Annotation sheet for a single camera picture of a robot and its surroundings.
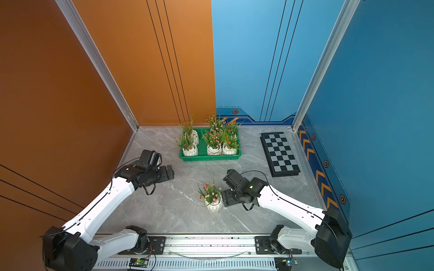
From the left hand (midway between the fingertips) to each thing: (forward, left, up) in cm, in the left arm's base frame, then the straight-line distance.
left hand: (167, 172), depth 82 cm
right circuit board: (-35, -54, -15) cm, 66 cm away
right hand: (-10, -31, -4) cm, 33 cm away
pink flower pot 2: (+19, -22, +3) cm, 30 cm away
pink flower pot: (+30, -23, +2) cm, 38 cm away
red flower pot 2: (+21, -5, -3) cm, 22 cm away
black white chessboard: (+17, -61, -10) cm, 64 cm away
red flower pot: (+30, -6, +1) cm, 31 cm away
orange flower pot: (+18, -32, 0) cm, 36 cm away
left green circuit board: (-35, +8, -16) cm, 39 cm away
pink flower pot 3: (-13, -23, +2) cm, 26 cm away
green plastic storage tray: (+22, -16, -4) cm, 27 cm away
